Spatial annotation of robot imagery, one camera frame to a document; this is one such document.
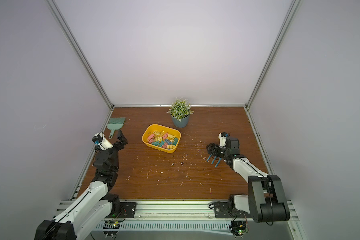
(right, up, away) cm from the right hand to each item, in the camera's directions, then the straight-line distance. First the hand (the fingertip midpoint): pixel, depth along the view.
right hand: (213, 145), depth 90 cm
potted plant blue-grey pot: (-20, +22, +5) cm, 31 cm away
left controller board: (-54, -36, -18) cm, 67 cm away
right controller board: (+8, -35, -22) cm, 42 cm away
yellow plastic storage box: (-33, +3, +10) cm, 35 cm away
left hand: (-55, +9, -13) cm, 57 cm away
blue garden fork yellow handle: (+2, -8, +1) cm, 9 cm away
